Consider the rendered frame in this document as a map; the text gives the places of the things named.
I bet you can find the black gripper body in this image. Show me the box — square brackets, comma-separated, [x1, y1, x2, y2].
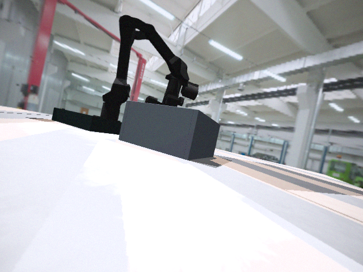
[145, 89, 179, 105]

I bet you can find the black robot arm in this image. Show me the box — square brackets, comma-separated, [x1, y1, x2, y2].
[97, 15, 199, 122]

